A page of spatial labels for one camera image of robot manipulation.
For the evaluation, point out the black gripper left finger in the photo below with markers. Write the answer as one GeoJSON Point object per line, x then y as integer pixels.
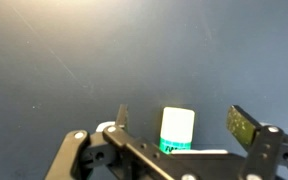
{"type": "Point", "coordinates": [84, 153]}

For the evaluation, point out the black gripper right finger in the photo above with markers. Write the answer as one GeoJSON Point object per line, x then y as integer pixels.
{"type": "Point", "coordinates": [265, 150]}

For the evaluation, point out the yellow green glue stick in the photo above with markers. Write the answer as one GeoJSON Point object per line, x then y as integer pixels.
{"type": "Point", "coordinates": [177, 130]}

